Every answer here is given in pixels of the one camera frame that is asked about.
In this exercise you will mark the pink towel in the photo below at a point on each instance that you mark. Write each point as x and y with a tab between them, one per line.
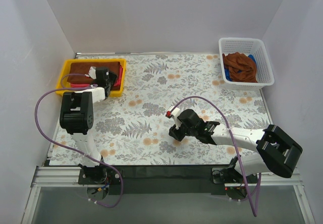
121	75

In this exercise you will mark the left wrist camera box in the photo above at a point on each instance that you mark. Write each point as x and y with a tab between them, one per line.
92	72

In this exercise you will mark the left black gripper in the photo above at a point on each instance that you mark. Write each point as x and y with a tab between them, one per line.
111	80

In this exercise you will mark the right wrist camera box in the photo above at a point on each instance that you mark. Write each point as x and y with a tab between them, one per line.
173	113

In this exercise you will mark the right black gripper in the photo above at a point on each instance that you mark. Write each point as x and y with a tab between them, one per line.
177	132

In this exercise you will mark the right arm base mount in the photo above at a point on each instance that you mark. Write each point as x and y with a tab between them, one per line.
226	176

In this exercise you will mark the white plastic basket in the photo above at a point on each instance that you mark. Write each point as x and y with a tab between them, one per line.
247	46

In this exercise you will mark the brown towel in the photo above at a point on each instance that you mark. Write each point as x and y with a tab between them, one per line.
116	87
83	68
239	68

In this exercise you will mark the yellow plastic tray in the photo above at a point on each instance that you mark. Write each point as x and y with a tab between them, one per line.
64	74

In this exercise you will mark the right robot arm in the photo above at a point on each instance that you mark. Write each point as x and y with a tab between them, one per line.
273	149

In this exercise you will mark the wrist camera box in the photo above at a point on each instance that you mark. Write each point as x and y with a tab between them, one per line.
92	72
173	113

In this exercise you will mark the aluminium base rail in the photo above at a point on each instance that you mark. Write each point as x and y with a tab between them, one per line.
161	194

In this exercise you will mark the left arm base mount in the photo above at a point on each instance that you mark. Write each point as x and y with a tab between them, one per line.
98	176

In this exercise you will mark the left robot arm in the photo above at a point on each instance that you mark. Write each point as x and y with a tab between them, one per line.
77	112

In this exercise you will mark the blue towel in basket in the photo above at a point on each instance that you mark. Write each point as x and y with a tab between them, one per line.
228	72

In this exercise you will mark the floral table mat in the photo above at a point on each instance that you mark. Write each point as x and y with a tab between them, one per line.
133	130

